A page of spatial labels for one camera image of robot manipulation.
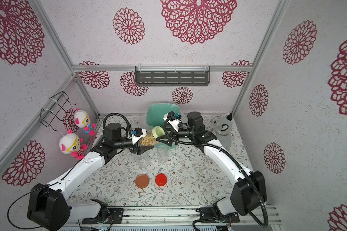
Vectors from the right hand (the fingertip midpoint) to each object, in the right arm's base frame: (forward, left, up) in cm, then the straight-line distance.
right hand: (159, 131), depth 70 cm
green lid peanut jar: (-3, +4, -2) cm, 6 cm away
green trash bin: (+23, +6, -10) cm, 25 cm away
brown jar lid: (-13, +12, -31) cm, 36 cm away
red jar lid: (-12, +1, -31) cm, 33 cm away
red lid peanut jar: (+6, +1, -33) cm, 33 cm away
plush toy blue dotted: (+19, +53, -12) cm, 58 cm away
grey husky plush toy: (+15, -36, -13) cm, 41 cm away
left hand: (+1, +6, -7) cm, 9 cm away
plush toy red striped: (-1, +50, -11) cm, 51 cm away
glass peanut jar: (+1, +14, -33) cm, 36 cm away
